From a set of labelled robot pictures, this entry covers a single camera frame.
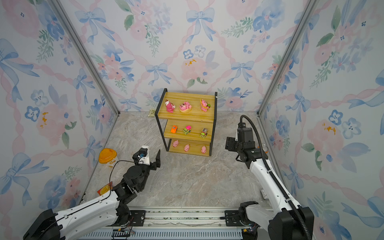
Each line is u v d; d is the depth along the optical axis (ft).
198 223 2.42
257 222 1.87
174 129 2.81
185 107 2.36
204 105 2.35
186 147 3.20
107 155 2.77
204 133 2.74
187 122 2.36
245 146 1.97
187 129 2.80
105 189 2.62
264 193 2.62
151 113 3.85
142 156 2.06
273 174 1.54
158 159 2.32
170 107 2.34
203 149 3.17
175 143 3.22
